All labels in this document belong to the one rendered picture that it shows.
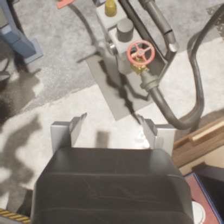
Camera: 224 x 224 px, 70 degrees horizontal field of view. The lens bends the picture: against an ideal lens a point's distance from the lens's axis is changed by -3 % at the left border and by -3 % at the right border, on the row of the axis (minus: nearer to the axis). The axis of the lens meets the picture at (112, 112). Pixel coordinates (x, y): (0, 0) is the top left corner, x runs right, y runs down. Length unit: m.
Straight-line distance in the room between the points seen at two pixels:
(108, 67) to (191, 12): 0.61
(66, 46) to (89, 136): 0.57
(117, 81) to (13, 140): 0.70
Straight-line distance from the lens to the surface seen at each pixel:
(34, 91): 1.09
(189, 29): 1.16
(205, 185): 0.47
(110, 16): 0.57
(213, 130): 0.67
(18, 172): 1.12
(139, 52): 0.45
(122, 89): 0.94
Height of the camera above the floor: 0.90
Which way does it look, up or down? 80 degrees down
